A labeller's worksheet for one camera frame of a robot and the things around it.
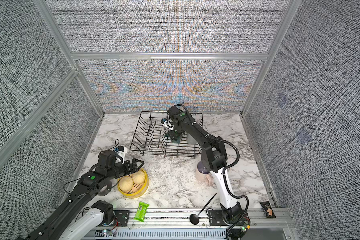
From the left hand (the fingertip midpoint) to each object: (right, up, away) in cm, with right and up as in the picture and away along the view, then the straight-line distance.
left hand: (139, 164), depth 78 cm
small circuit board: (+52, -26, -9) cm, 59 cm away
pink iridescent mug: (+34, -6, +3) cm, 35 cm away
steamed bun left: (-7, -10, +1) cm, 13 cm away
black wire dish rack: (+2, +13, +19) cm, 23 cm away
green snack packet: (+2, -23, -3) cm, 23 cm away
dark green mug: (+20, +10, +19) cm, 30 cm away
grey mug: (+28, +11, +17) cm, 35 cm away
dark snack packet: (+65, -21, -4) cm, 69 cm away
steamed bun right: (-1, -8, +3) cm, 8 cm away
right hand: (+20, +17, +19) cm, 33 cm away
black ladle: (+29, -25, -5) cm, 38 cm away
